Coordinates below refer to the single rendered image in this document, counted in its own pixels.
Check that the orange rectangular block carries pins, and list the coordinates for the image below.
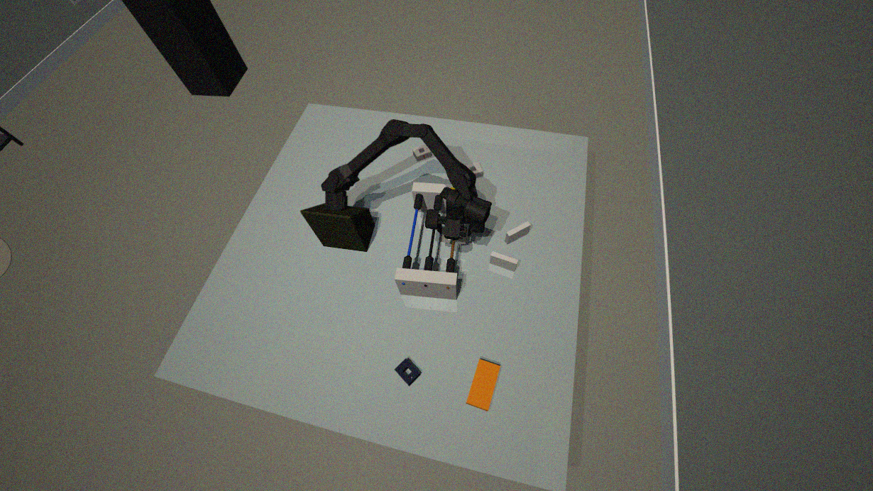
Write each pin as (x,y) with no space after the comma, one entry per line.
(483,385)

